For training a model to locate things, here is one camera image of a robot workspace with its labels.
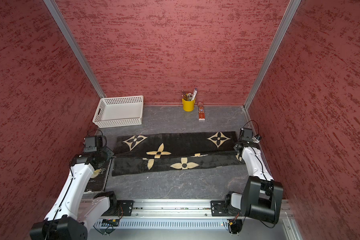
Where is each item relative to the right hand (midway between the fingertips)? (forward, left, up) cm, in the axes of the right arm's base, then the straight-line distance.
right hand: (242, 151), depth 86 cm
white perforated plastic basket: (+39, +85, -4) cm, 94 cm away
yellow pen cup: (+43, +31, -4) cm, 53 cm away
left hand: (-4, +76, +5) cm, 77 cm away
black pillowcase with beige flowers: (-1, +63, +1) cm, 63 cm away
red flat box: (+37, +20, -6) cm, 43 cm away
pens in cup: (+39, +30, +9) cm, 50 cm away
